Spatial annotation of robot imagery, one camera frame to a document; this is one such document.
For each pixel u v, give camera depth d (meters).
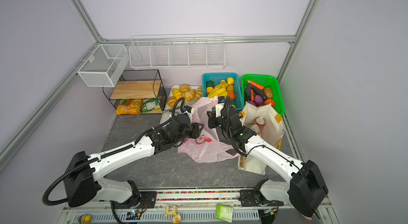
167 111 1.03
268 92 1.12
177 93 1.15
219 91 1.02
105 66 0.96
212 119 0.73
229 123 0.57
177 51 0.97
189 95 1.12
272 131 0.83
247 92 1.08
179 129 0.59
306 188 0.40
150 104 1.04
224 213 0.69
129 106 1.02
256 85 1.16
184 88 1.15
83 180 0.39
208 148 0.78
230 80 1.15
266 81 1.15
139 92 0.96
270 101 1.04
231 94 1.09
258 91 1.13
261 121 0.89
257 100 1.05
